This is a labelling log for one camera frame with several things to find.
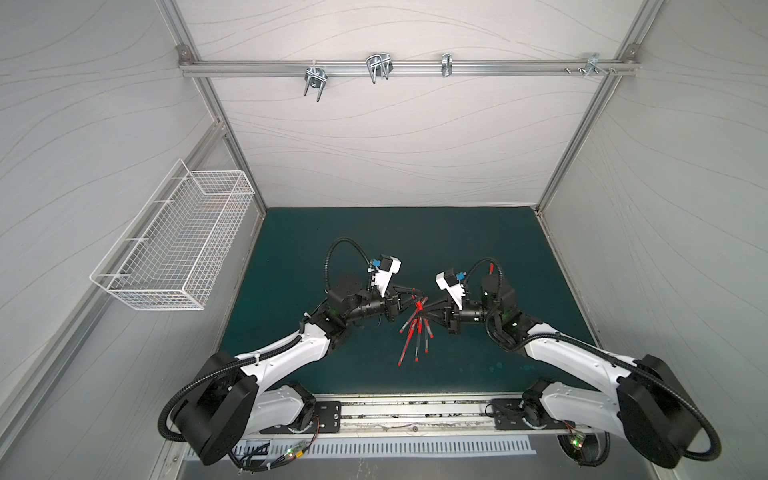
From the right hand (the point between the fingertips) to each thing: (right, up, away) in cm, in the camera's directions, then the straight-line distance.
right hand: (420, 310), depth 74 cm
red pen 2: (+3, -14, +10) cm, 17 cm away
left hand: (-1, +4, -4) cm, 5 cm away
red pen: (-2, -12, +12) cm, 17 cm away
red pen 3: (+4, -11, +12) cm, 17 cm away
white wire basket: (-59, +15, -6) cm, 61 cm away
